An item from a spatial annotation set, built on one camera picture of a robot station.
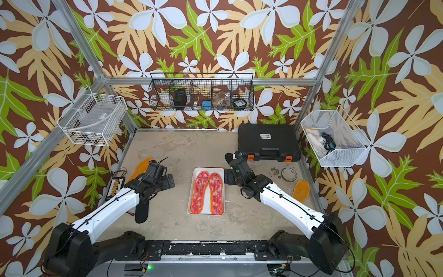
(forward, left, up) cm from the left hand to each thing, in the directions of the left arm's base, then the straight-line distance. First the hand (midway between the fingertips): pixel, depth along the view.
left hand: (167, 179), depth 87 cm
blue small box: (+37, -19, +18) cm, 46 cm away
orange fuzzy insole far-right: (-2, -72, -9) cm, 72 cm away
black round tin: (+38, -38, +19) cm, 57 cm away
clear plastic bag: (+37, -28, +21) cm, 51 cm away
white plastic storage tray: (-9, -21, -10) cm, 25 cm away
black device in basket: (+44, -3, +18) cm, 48 cm away
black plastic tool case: (+29, -58, -4) cm, 65 cm away
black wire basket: (+43, +7, +19) cm, 48 cm away
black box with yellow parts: (+1, +30, -8) cm, 31 cm away
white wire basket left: (+20, +34, +23) cm, 46 cm away
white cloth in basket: (+10, -72, +18) cm, 75 cm away
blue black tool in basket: (+8, -77, +19) cm, 80 cm away
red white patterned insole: (-8, -16, -8) cm, 19 cm away
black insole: (+22, -33, -10) cm, 41 cm away
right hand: (+1, -32, +6) cm, 33 cm away
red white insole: (-5, -25, -6) cm, 27 cm away
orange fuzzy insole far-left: (+11, +20, -9) cm, 25 cm away
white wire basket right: (+12, -82, +18) cm, 84 cm away
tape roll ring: (+8, -68, -10) cm, 69 cm away
